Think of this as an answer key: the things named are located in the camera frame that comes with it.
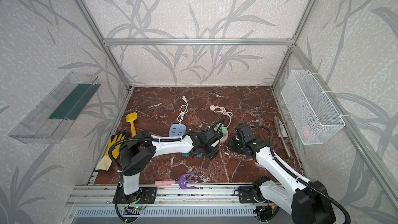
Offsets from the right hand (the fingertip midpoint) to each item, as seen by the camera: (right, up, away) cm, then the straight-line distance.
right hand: (229, 140), depth 85 cm
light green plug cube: (-3, +5, +4) cm, 7 cm away
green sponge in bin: (-67, +20, -21) cm, 73 cm away
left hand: (-7, -6, +2) cm, 9 cm away
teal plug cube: (-24, -8, 0) cm, 26 cm away
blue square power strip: (-31, +4, +9) cm, 32 cm away
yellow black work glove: (-65, -10, -4) cm, 66 cm away
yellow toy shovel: (-63, +10, +15) cm, 65 cm away
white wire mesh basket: (+31, +15, -23) cm, 42 cm away
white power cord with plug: (-29, +16, +21) cm, 39 cm away
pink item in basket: (+35, +7, -13) cm, 38 cm away
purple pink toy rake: (-25, -19, -9) cm, 32 cm away
